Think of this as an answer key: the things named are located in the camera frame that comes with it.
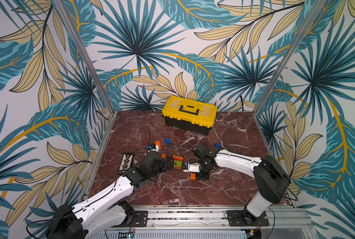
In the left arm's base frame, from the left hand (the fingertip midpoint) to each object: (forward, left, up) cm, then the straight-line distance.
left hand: (167, 164), depth 80 cm
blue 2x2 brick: (+21, +1, -9) cm, 23 cm away
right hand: (-1, -18, -8) cm, 20 cm away
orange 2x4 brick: (+20, +8, -10) cm, 24 cm away
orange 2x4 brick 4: (+9, -6, -10) cm, 14 cm away
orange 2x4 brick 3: (-3, -14, -8) cm, 17 cm away
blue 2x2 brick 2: (+19, -33, -10) cm, 39 cm away
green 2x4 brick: (+5, -6, -9) cm, 11 cm away
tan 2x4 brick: (+3, -5, -10) cm, 11 cm away
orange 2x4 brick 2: (+11, +3, -11) cm, 16 cm away
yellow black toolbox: (+31, -13, +5) cm, 34 cm away
